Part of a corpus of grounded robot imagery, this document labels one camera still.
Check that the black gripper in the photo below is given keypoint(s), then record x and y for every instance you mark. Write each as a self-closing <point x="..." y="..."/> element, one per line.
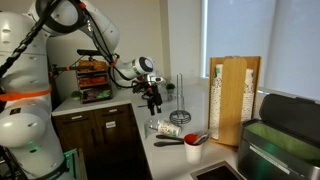
<point x="150" y="94"/>

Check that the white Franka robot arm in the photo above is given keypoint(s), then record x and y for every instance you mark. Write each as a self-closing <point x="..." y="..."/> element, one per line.
<point x="23" y="126"/>

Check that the clear plastic cup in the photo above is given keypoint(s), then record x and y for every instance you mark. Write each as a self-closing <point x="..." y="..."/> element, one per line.
<point x="150" y="126"/>

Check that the printed paper cup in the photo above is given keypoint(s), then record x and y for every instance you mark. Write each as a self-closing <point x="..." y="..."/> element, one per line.
<point x="169" y="128"/>

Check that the white cup with red inside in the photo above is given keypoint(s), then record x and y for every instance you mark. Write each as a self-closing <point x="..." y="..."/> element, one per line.
<point x="193" y="151"/>

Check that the tall paper cup stack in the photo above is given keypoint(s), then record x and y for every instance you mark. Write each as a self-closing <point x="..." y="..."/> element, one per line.
<point x="216" y="100"/>

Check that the wooden cup dispenser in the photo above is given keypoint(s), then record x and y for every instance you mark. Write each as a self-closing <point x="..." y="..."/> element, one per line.
<point x="233" y="100"/>

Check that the short paper cup stack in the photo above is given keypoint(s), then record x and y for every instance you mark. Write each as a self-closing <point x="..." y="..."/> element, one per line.
<point x="247" y="96"/>

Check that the small potted green plant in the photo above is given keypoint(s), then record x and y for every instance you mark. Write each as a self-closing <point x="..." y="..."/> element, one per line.
<point x="76" y="94"/>
<point x="170" y="87"/>

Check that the metal paper towel holder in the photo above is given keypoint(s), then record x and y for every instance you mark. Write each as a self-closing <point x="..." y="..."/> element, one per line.
<point x="180" y="115"/>

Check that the black tongs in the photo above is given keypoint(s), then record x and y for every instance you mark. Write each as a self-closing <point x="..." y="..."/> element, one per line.
<point x="168" y="144"/>

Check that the white cabinet label sticker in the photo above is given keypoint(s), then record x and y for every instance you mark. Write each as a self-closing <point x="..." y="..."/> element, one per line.
<point x="110" y="124"/>

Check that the grey utensils bundle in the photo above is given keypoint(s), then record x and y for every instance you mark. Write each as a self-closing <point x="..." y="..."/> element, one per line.
<point x="201" y="138"/>

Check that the dark brown wooden cabinet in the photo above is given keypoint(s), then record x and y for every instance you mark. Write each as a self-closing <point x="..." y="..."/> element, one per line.
<point x="100" y="143"/>

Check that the wooden snack rack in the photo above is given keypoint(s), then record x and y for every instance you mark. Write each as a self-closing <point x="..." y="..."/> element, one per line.
<point x="94" y="83"/>

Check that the steel sink basin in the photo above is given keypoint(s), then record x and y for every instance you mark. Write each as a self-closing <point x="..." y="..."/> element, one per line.
<point x="216" y="172"/>

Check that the narrow white window blind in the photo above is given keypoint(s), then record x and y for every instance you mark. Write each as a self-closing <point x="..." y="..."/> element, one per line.
<point x="240" y="40"/>

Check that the black steel trash bin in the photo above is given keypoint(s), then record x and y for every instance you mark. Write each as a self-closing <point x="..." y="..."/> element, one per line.
<point x="266" y="160"/>

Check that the green bin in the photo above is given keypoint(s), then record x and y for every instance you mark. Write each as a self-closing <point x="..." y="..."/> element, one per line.
<point x="286" y="141"/>

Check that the wide white window blind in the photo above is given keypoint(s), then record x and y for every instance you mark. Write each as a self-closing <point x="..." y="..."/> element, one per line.
<point x="296" y="46"/>

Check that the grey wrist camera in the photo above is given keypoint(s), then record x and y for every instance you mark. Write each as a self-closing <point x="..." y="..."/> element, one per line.
<point x="157" y="80"/>

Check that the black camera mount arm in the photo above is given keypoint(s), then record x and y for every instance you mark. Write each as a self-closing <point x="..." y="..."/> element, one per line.
<point x="66" y="68"/>

